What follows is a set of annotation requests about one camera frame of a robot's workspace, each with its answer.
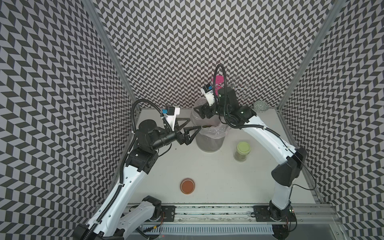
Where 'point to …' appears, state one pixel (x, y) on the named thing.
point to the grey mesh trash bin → (207, 143)
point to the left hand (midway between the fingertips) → (194, 125)
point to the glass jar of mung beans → (197, 118)
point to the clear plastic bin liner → (212, 128)
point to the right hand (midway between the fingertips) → (202, 105)
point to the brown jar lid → (187, 186)
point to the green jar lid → (243, 148)
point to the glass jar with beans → (239, 157)
